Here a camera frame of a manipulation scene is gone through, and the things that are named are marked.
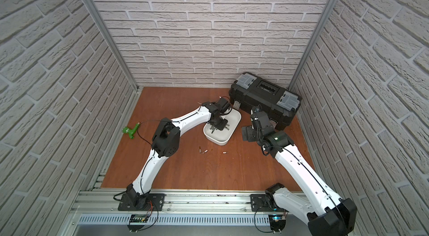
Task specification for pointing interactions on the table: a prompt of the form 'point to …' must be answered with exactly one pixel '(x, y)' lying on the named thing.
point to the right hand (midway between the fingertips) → (256, 128)
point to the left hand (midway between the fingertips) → (224, 124)
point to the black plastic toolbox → (281, 104)
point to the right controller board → (277, 222)
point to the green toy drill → (130, 131)
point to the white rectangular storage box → (222, 137)
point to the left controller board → (137, 218)
